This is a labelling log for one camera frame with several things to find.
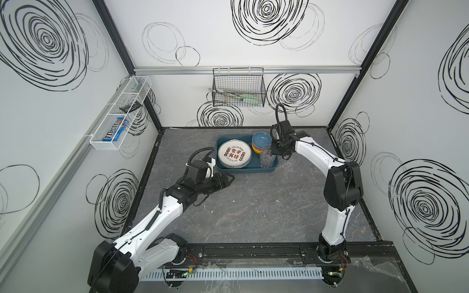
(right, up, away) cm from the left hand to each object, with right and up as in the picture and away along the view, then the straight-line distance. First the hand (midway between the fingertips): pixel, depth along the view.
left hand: (231, 180), depth 77 cm
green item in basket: (+10, +37, +10) cm, 39 cm away
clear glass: (+19, +8, +20) cm, 28 cm away
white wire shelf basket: (-49, +43, +15) cm, 67 cm away
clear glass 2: (+18, +11, +21) cm, 30 cm away
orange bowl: (+13, +13, +25) cm, 31 cm away
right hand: (+21, +13, +17) cm, 30 cm away
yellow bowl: (+14, +11, +24) cm, 30 cm away
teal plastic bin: (+12, +4, +24) cm, 27 cm away
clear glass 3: (+32, +3, +25) cm, 41 cm away
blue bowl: (+15, +18, +27) cm, 36 cm away
